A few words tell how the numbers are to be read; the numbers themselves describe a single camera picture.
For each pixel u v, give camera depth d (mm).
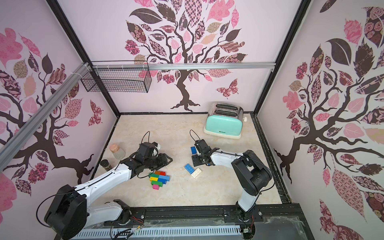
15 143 514
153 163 711
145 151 647
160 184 833
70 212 396
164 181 848
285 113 867
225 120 928
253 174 469
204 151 735
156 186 817
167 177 850
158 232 699
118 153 908
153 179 833
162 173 867
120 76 945
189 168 893
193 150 972
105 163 824
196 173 874
